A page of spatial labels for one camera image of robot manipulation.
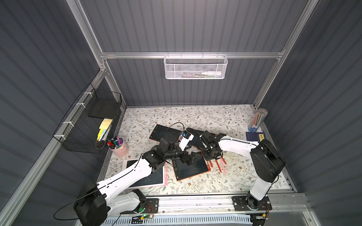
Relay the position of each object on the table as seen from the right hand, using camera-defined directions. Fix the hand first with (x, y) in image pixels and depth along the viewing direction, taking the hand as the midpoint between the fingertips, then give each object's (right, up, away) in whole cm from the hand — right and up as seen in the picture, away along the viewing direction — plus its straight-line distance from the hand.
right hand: (209, 157), depth 90 cm
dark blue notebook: (+35, +12, +9) cm, 38 cm away
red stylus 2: (+6, -5, -3) cm, 8 cm away
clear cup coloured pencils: (+34, +26, +2) cm, 42 cm away
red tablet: (-33, +16, +12) cm, 39 cm away
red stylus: (+9, -2, -1) cm, 10 cm away
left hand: (-9, +7, -19) cm, 22 cm away
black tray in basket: (-62, +32, -9) cm, 71 cm away
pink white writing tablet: (-32, -10, -7) cm, 34 cm away
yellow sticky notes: (-59, +20, -17) cm, 64 cm away
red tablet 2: (-9, +13, -15) cm, 22 cm away
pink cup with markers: (-57, +9, -5) cm, 58 cm away
